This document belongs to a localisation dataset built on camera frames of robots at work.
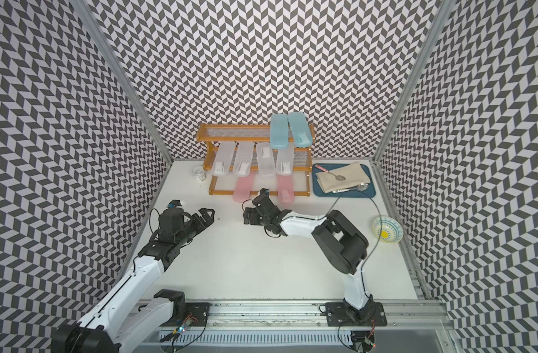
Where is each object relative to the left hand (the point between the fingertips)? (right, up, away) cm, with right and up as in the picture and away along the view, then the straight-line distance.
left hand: (207, 218), depth 84 cm
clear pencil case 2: (+22, +24, +13) cm, 35 cm away
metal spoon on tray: (+67, +11, +20) cm, 70 cm away
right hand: (+16, -1, +9) cm, 19 cm away
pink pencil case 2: (+10, +10, +24) cm, 28 cm away
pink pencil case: (+31, +8, +18) cm, 37 cm away
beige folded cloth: (+67, +17, +28) cm, 74 cm away
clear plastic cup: (-11, +18, +23) cm, 31 cm away
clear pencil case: (+30, +23, +11) cm, 40 cm away
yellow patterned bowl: (+74, -6, +8) cm, 74 cm away
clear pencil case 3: (+12, +24, +12) cm, 29 cm away
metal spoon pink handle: (+57, +16, +25) cm, 65 cm away
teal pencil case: (+37, +35, +5) cm, 51 cm away
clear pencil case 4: (+3, +24, +13) cm, 27 cm away
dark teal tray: (+47, +9, +22) cm, 53 cm away
